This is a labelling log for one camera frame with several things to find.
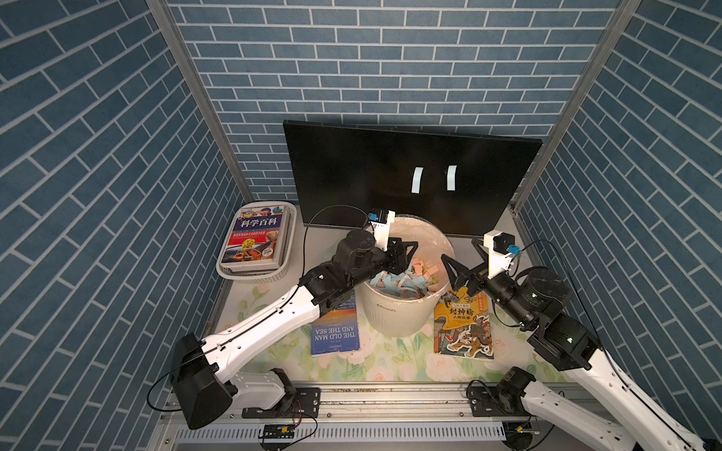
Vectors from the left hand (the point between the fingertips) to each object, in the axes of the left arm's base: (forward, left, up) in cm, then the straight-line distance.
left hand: (419, 246), depth 67 cm
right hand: (-3, -9, +3) cm, 10 cm away
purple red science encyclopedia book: (+18, +50, -22) cm, 57 cm away
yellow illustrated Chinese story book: (-7, -17, -31) cm, 36 cm away
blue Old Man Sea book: (-8, +22, -33) cm, 40 cm away
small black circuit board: (-34, +35, -35) cm, 60 cm away
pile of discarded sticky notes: (+3, -3, -20) cm, 20 cm away
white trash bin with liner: (-5, 0, -30) cm, 30 cm away
